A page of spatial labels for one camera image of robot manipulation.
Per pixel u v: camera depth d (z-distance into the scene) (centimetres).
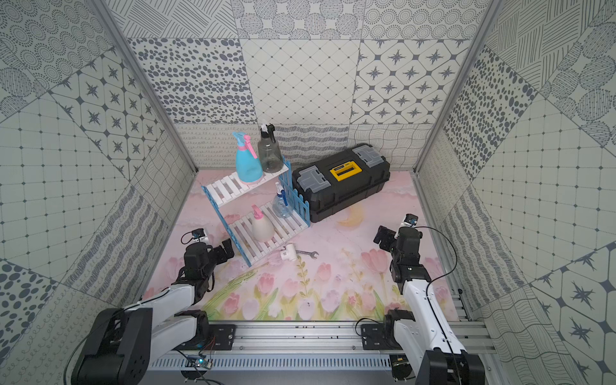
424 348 43
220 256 82
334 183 93
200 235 78
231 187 78
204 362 70
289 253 89
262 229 90
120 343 45
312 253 92
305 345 76
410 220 73
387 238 75
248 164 73
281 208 104
